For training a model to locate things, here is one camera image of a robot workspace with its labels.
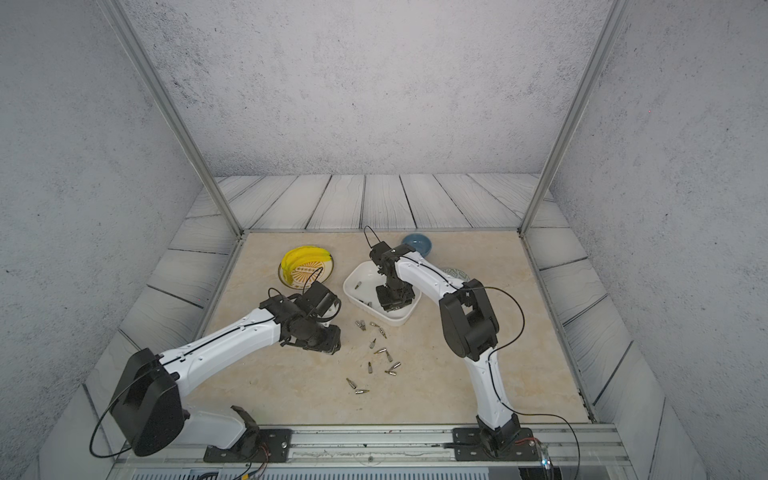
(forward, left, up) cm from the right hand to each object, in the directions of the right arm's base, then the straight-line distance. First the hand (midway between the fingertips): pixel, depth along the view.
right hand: (392, 307), depth 92 cm
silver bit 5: (-16, +6, -6) cm, 19 cm away
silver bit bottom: (-23, +8, -5) cm, 25 cm away
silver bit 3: (-12, +3, -5) cm, 13 cm away
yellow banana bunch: (+21, +33, 0) cm, 39 cm away
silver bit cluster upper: (-4, +10, -5) cm, 11 cm away
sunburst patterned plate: (+17, +31, -5) cm, 35 cm away
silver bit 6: (-16, -2, -6) cm, 17 cm away
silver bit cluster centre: (-4, +4, -5) cm, 8 cm away
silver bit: (+12, +12, -5) cm, 18 cm away
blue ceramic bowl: (+30, -10, -4) cm, 32 cm away
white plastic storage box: (+5, +9, -4) cm, 11 cm away
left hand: (-14, +14, +3) cm, 20 cm away
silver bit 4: (-13, +1, -7) cm, 15 cm away
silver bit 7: (-21, +10, -5) cm, 24 cm away
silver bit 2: (-9, +6, -6) cm, 13 cm away
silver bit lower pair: (-18, 0, -6) cm, 19 cm away
